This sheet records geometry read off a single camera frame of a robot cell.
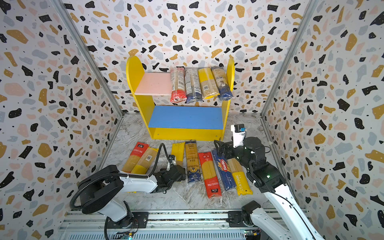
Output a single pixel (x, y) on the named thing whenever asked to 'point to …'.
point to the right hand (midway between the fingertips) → (221, 137)
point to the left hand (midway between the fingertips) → (179, 169)
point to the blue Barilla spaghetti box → (224, 171)
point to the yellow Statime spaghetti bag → (241, 180)
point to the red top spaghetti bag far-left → (138, 151)
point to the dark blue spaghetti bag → (192, 161)
